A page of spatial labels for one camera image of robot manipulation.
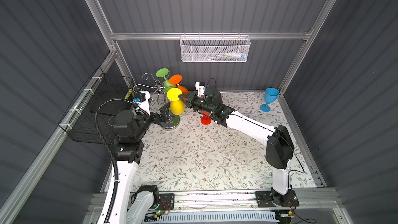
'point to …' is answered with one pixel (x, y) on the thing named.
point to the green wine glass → (162, 72)
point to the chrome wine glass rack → (157, 89)
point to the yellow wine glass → (176, 105)
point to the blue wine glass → (271, 95)
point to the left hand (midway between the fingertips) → (159, 101)
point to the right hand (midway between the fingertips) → (178, 98)
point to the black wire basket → (79, 121)
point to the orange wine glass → (176, 79)
